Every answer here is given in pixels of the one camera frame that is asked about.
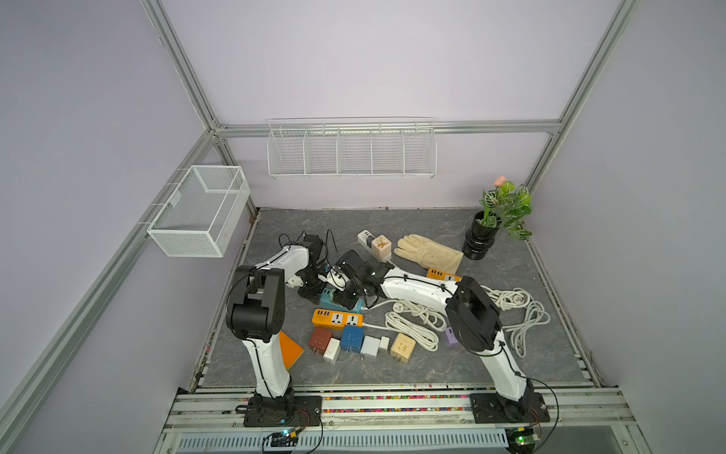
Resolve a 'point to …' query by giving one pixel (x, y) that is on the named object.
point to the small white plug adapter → (384, 342)
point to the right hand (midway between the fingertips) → (336, 292)
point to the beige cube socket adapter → (402, 348)
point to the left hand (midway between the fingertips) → (327, 291)
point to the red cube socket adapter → (319, 340)
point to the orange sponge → (290, 350)
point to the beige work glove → (419, 250)
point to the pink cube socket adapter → (381, 246)
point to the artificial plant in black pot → (506, 206)
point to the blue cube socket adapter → (352, 339)
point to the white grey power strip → (366, 237)
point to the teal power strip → (328, 302)
